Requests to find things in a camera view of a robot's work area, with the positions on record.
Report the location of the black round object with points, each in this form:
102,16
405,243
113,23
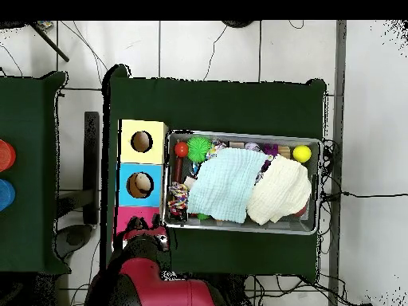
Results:
237,23

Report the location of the cream waffle cloth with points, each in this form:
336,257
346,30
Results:
280,188

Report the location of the blue round plastic stack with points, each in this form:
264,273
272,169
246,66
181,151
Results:
5,195

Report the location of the green spiky rubber ball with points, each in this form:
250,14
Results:
198,149

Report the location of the black tripod leg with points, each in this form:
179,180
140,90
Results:
51,44

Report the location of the shallow silver mesh bin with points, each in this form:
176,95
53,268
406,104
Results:
287,224

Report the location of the wooden box with three holes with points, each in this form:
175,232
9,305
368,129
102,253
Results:
126,149

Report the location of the red ball-headed stick toy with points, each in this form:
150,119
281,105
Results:
181,149

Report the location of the dark green tablecloth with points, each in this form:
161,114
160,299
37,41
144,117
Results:
223,105

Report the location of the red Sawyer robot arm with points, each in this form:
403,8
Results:
165,293

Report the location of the purple monster plush toy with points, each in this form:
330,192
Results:
271,149

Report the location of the black upright panel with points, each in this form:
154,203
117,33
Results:
91,159

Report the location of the white baseball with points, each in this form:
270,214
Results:
251,146

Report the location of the dark grey rounded base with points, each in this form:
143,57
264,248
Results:
75,237

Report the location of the red round plastic stack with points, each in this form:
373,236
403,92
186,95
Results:
5,156

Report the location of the light blue waffle cloth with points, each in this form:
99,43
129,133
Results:
223,185

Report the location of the yellow ball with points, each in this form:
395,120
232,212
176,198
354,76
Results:
302,153

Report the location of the dark green side-table cloth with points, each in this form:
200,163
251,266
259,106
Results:
28,127

